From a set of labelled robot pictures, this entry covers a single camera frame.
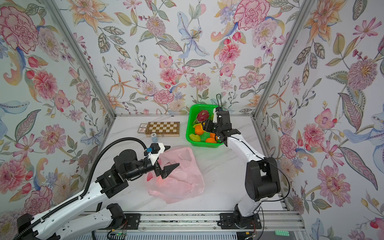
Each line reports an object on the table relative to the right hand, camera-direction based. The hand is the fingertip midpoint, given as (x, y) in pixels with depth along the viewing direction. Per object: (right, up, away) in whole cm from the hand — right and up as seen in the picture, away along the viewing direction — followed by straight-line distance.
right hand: (205, 122), depth 90 cm
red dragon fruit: (-1, +6, +20) cm, 21 cm away
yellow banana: (-3, 0, +20) cm, 21 cm away
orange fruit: (-3, -4, +17) cm, 18 cm away
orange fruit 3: (+6, -8, +14) cm, 17 cm away
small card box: (-45, -3, +20) cm, 49 cm away
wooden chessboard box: (-29, -4, +20) cm, 36 cm away
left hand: (-16, -16, -26) cm, 35 cm away
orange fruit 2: (+4, -11, +9) cm, 15 cm away
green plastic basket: (-7, +10, +26) cm, 29 cm away
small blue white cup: (-34, -10, +11) cm, 37 cm away
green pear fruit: (-7, -10, +10) cm, 15 cm away
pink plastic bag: (-12, -35, -5) cm, 37 cm away
